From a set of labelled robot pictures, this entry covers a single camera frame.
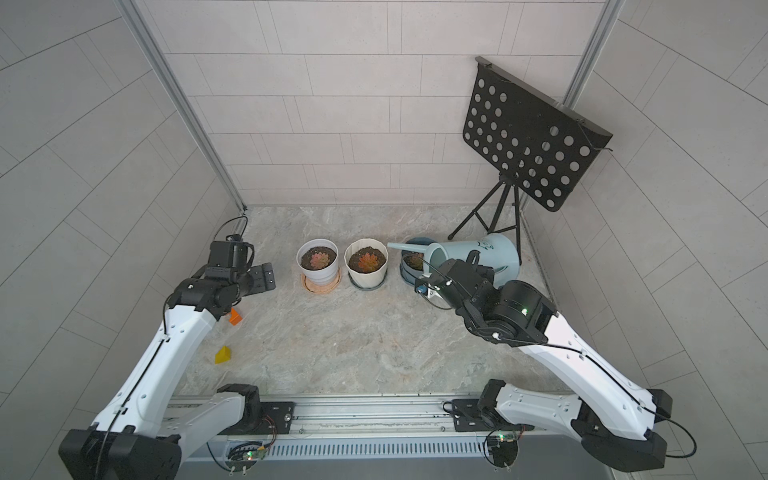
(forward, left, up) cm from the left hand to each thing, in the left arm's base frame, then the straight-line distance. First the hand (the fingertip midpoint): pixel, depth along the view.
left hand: (261, 271), depth 78 cm
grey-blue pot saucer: (+4, -27, -15) cm, 31 cm away
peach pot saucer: (+4, -12, -16) cm, 21 cm away
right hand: (-7, -52, +12) cm, 54 cm away
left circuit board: (-38, -2, -16) cm, 42 cm away
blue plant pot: (+4, -39, -7) cm, 40 cm away
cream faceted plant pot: (+8, -27, -7) cm, 29 cm away
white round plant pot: (+5, -12, -10) cm, 17 cm away
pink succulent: (+9, -12, -8) cm, 17 cm away
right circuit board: (-37, -62, -17) cm, 74 cm away
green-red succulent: (+10, -42, -8) cm, 44 cm away
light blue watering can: (-1, -60, +12) cm, 61 cm away
